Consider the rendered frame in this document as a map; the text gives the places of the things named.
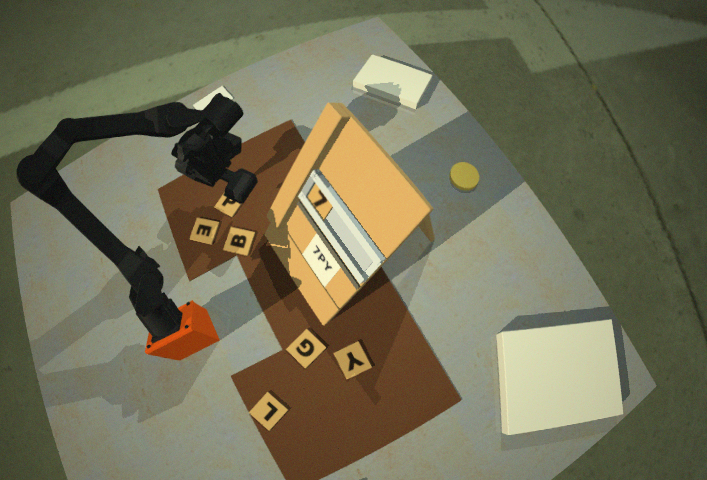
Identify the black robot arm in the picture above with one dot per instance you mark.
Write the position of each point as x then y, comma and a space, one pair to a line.
37, 174

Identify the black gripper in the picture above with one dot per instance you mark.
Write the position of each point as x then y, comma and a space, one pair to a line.
240, 183

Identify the pale yellow square block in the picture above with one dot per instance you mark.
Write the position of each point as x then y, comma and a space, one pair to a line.
557, 376

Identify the yellow round disc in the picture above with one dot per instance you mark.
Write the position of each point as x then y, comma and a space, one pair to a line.
465, 175

